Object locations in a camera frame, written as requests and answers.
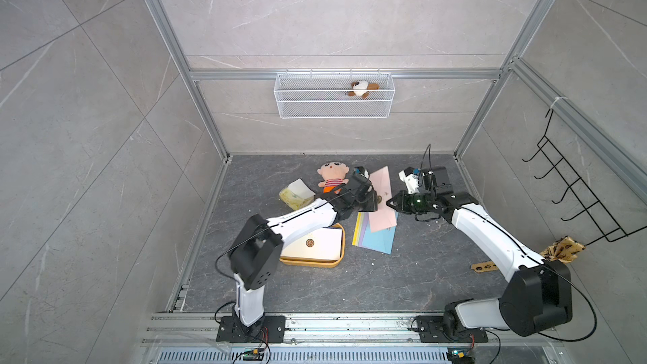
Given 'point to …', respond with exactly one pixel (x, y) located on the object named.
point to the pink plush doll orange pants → (334, 173)
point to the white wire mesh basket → (334, 94)
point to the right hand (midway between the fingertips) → (388, 202)
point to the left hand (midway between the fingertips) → (376, 194)
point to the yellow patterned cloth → (564, 251)
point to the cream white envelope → (325, 244)
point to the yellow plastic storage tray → (302, 262)
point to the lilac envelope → (366, 221)
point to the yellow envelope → (355, 235)
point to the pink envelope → (384, 216)
